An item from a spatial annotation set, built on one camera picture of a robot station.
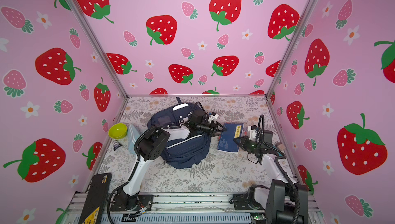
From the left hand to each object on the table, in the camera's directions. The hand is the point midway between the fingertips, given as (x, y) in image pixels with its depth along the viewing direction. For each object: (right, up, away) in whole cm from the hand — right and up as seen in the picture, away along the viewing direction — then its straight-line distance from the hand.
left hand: (225, 132), depth 87 cm
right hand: (+5, -4, -3) cm, 7 cm away
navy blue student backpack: (-23, -10, 0) cm, 25 cm away
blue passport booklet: (0, -5, -2) cm, 6 cm away
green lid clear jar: (-69, -2, +12) cm, 70 cm away
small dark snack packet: (-66, -8, +4) cm, 67 cm away
